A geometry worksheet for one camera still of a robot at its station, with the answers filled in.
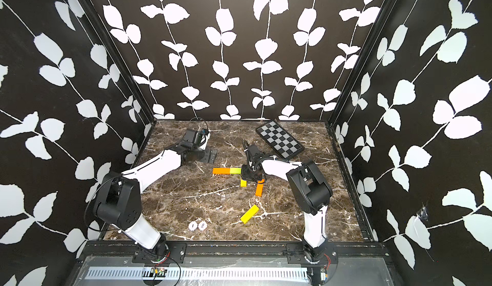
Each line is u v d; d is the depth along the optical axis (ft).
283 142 3.52
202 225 2.67
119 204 1.48
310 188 1.66
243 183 3.04
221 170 3.22
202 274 2.30
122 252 2.45
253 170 2.35
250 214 2.75
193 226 2.65
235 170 3.24
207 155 2.73
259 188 2.98
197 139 2.40
